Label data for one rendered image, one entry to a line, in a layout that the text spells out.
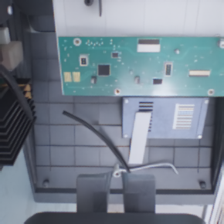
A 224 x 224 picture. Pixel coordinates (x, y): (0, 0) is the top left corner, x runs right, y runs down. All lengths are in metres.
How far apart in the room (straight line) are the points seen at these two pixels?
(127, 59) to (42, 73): 0.11
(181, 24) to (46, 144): 0.19
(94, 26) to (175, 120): 0.12
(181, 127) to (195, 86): 0.05
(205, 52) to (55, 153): 0.19
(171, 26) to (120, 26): 0.04
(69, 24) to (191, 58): 0.11
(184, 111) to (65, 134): 0.13
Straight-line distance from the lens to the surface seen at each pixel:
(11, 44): 0.21
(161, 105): 0.29
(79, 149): 0.33
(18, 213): 0.31
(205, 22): 0.26
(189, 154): 0.34
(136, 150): 0.31
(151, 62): 0.26
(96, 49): 0.25
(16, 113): 0.20
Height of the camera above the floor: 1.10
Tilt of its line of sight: 1 degrees down
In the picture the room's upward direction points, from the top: 90 degrees clockwise
